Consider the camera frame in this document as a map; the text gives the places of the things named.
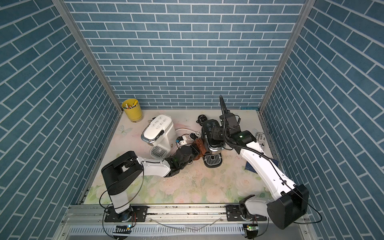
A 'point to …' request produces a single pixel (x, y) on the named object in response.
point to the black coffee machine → (212, 158)
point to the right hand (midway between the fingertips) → (216, 130)
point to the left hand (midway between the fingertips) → (207, 147)
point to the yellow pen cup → (133, 110)
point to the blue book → (249, 167)
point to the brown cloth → (198, 144)
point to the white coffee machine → (161, 133)
